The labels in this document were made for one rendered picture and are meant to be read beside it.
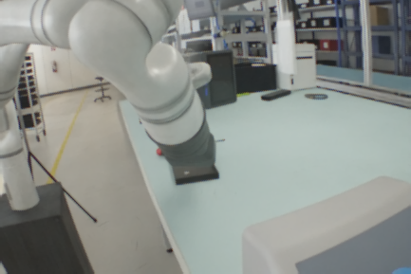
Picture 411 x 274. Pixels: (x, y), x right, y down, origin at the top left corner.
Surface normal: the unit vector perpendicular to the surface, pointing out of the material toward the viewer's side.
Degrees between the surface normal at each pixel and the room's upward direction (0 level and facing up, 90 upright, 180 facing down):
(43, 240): 90
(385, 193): 9
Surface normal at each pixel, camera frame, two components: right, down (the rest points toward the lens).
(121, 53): 0.45, 0.59
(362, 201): -0.13, -0.99
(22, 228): 0.44, 0.20
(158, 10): 0.82, 0.20
